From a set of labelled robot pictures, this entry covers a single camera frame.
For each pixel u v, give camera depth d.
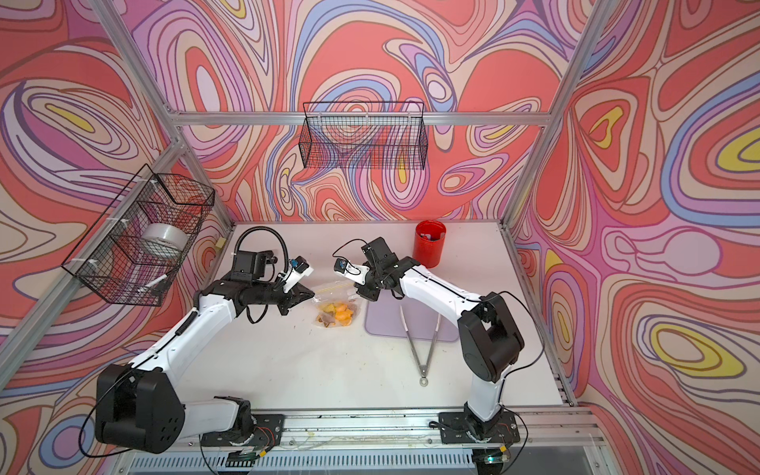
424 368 0.82
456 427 0.73
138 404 0.40
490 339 0.47
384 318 0.91
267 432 0.72
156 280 0.72
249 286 0.64
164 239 0.73
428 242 1.01
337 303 0.93
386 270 0.66
